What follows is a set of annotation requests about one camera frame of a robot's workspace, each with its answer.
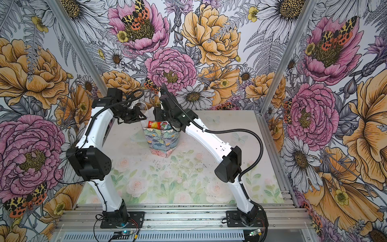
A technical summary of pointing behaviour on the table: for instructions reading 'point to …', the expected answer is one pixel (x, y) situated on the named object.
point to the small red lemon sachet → (157, 125)
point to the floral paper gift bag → (161, 142)
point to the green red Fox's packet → (165, 125)
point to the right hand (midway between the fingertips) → (157, 115)
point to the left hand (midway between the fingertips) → (145, 121)
